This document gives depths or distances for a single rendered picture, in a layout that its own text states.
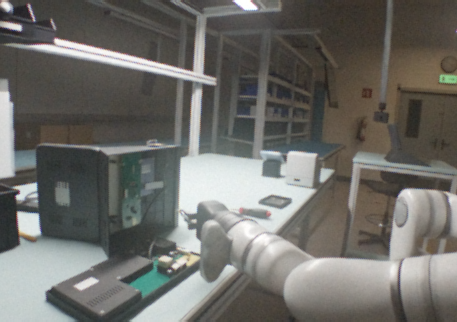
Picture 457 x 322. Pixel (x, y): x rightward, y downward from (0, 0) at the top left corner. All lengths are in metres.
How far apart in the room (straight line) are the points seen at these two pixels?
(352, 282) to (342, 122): 6.78
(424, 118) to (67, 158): 6.88
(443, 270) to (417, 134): 6.86
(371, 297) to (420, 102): 6.90
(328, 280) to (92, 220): 0.51
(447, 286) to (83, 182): 0.63
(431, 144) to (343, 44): 2.79
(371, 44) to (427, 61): 1.17
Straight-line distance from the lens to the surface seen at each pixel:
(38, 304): 0.55
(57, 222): 0.76
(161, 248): 0.63
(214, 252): 0.44
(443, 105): 7.24
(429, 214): 0.62
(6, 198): 0.71
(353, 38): 7.30
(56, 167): 0.72
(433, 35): 7.35
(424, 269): 0.32
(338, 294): 0.33
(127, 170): 0.64
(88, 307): 0.47
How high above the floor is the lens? 1.29
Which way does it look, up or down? 9 degrees down
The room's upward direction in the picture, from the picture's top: 4 degrees clockwise
